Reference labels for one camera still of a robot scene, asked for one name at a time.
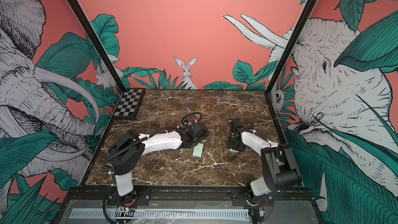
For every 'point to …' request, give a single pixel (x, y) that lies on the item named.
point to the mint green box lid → (232, 150)
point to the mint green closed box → (198, 150)
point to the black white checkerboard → (129, 104)
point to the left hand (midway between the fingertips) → (205, 133)
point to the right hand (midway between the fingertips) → (231, 143)
